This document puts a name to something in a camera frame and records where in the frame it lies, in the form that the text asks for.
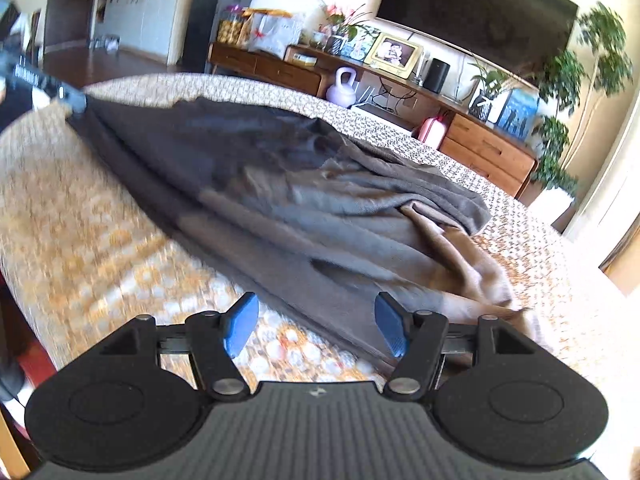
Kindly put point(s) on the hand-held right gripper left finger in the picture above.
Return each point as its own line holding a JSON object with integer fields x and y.
{"x": 240, "y": 327}

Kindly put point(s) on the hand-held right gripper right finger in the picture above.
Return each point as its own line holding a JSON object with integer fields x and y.
{"x": 390, "y": 325}

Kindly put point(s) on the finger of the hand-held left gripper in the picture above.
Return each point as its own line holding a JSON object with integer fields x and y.
{"x": 72, "y": 99}

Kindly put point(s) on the grey brown sweater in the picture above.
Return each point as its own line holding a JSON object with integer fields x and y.
{"x": 250, "y": 185}

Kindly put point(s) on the small framed picture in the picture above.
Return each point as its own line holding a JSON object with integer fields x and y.
{"x": 105, "y": 44}

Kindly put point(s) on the brown door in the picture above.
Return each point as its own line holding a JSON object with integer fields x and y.
{"x": 70, "y": 5}

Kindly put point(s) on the jar of gold chocolates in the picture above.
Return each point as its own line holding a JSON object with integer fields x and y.
{"x": 230, "y": 27}

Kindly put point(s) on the orange snack bag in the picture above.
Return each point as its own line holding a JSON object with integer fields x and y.
{"x": 245, "y": 32}

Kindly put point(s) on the small pink suitcase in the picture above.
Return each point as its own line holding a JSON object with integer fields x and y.
{"x": 431, "y": 132}

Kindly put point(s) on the wooden television cabinet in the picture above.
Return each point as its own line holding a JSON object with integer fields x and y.
{"x": 490, "y": 150}

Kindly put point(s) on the yellow gift bag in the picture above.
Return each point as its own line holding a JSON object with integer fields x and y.
{"x": 265, "y": 12}

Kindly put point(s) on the white shopping bag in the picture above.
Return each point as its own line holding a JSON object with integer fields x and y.
{"x": 275, "y": 35}

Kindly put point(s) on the white flat set-top box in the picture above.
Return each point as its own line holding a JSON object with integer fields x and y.
{"x": 370, "y": 108}

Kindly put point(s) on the small yellow white box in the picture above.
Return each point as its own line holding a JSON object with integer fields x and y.
{"x": 303, "y": 59}

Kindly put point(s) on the purple kettlebell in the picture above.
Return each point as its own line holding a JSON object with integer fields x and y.
{"x": 341, "y": 92}

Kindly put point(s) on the green orchid potted plant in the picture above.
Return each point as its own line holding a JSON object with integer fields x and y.
{"x": 482, "y": 106}

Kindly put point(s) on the blue framed picture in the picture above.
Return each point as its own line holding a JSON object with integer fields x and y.
{"x": 517, "y": 112}

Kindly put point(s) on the black cylinder speaker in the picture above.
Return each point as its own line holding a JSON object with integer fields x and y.
{"x": 436, "y": 76}

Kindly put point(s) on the pink flower potted plant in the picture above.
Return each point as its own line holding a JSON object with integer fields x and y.
{"x": 336, "y": 45}

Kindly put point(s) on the small portrait photo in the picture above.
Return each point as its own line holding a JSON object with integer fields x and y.
{"x": 364, "y": 46}

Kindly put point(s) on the black flat television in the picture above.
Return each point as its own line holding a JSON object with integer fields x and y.
{"x": 475, "y": 10}

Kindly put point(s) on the potted green tree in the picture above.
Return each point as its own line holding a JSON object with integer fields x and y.
{"x": 605, "y": 60}

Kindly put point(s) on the white wooden wall cabinet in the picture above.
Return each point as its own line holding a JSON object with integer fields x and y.
{"x": 145, "y": 20}

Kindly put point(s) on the yellow photo frame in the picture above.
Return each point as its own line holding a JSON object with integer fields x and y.
{"x": 392, "y": 55}

